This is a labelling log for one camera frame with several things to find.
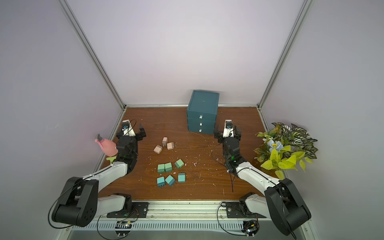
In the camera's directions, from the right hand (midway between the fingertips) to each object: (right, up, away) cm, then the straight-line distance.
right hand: (228, 123), depth 80 cm
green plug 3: (-28, -24, +7) cm, 38 cm away
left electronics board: (-54, -51, -8) cm, 75 cm away
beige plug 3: (-43, -17, +15) cm, 48 cm away
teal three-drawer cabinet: (-13, +13, +12) cm, 22 cm away
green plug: (-39, -27, +6) cm, 47 cm away
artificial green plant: (+23, -11, -14) cm, 29 cm away
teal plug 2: (-32, -32, +1) cm, 45 cm away
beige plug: (-39, -12, +16) cm, 44 cm away
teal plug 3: (-26, -30, +1) cm, 40 cm away
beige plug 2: (-35, -15, +15) cm, 41 cm away
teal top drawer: (-15, +5, +10) cm, 18 cm away
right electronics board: (+8, -50, -10) cm, 51 cm away
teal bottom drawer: (-14, -6, +20) cm, 25 cm away
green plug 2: (-34, -26, +5) cm, 43 cm away
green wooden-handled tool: (-71, -22, +10) cm, 75 cm away
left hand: (-53, 0, +3) cm, 54 cm away
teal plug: (-38, -32, +1) cm, 50 cm away
